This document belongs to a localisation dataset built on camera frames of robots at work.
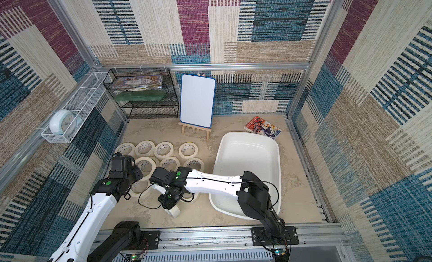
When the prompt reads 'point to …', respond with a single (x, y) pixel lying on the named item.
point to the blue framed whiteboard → (197, 95)
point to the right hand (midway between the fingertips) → (165, 204)
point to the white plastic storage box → (236, 153)
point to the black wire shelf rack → (167, 108)
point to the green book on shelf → (140, 95)
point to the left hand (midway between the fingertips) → (135, 170)
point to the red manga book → (259, 125)
